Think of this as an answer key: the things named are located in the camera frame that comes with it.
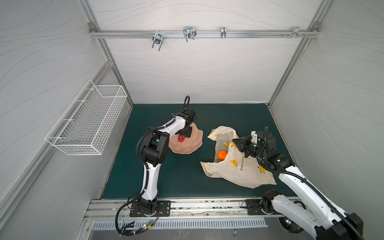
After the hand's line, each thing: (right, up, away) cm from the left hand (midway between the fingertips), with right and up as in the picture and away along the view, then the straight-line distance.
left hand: (185, 131), depth 100 cm
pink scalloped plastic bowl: (+4, -9, -4) cm, 10 cm away
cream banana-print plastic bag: (+25, -14, -28) cm, 40 cm away
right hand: (+27, 0, -24) cm, 36 cm away
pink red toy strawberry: (-3, -5, -2) cm, 6 cm away
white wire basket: (-44, +5, -31) cm, 54 cm away
